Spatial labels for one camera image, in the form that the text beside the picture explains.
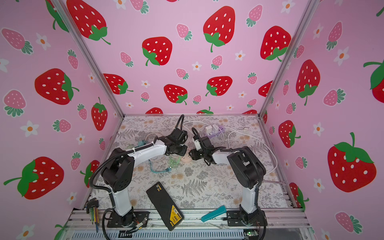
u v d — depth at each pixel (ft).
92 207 2.51
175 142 2.34
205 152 2.51
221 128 3.63
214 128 3.40
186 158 3.04
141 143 3.33
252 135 3.54
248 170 1.67
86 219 2.47
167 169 3.02
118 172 1.61
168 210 2.46
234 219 2.44
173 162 3.06
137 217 2.42
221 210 2.53
